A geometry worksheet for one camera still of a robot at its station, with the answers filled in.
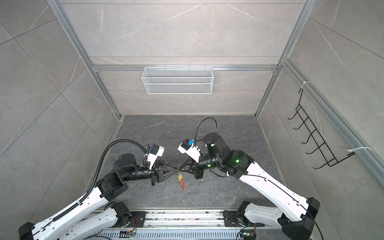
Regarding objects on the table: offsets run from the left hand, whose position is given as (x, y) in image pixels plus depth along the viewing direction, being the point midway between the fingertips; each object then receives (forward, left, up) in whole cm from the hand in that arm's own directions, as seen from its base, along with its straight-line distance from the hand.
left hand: (176, 168), depth 59 cm
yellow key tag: (-2, -1, -6) cm, 6 cm away
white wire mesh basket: (+65, +2, -1) cm, 65 cm away
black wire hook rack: (0, -62, +3) cm, 62 cm away
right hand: (+1, -2, -1) cm, 2 cm away
